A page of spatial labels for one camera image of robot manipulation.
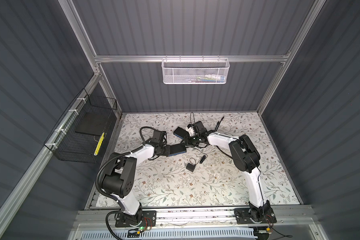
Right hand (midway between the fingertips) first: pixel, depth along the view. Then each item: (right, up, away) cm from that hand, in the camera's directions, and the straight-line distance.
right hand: (183, 144), depth 100 cm
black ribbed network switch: (-2, +7, +9) cm, 11 cm away
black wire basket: (-49, +8, -27) cm, 57 cm away
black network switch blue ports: (-4, -3, -4) cm, 6 cm away
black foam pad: (-46, +13, -25) cm, 54 cm away
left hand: (-11, -3, -4) cm, 12 cm away
